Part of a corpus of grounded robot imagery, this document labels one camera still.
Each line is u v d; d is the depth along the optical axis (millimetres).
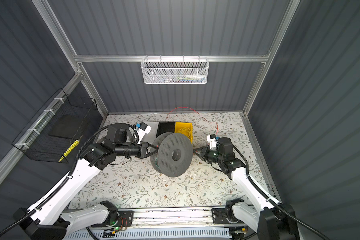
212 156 686
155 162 644
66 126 764
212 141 754
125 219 722
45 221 374
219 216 737
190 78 915
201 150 756
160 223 726
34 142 629
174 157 681
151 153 631
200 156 707
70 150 682
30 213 372
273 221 390
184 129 1051
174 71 1238
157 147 653
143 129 611
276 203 420
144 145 586
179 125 1063
